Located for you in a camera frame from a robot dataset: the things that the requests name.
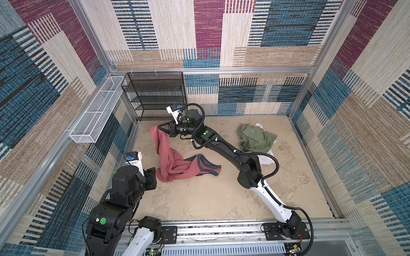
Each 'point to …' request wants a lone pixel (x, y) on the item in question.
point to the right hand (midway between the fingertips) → (158, 129)
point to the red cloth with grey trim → (172, 164)
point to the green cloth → (254, 138)
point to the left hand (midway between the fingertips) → (150, 167)
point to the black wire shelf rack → (151, 92)
